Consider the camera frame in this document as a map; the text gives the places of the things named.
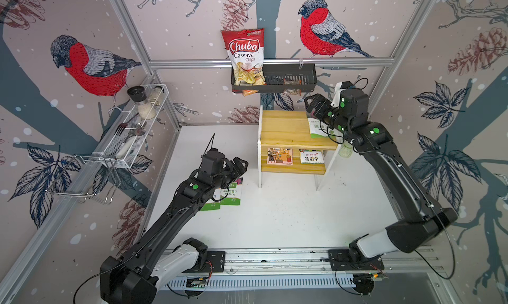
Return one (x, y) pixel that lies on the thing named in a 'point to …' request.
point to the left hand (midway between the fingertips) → (246, 163)
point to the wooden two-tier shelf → (284, 145)
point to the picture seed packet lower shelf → (280, 156)
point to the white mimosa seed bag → (318, 129)
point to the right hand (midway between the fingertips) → (309, 102)
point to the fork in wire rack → (122, 125)
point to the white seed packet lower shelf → (312, 156)
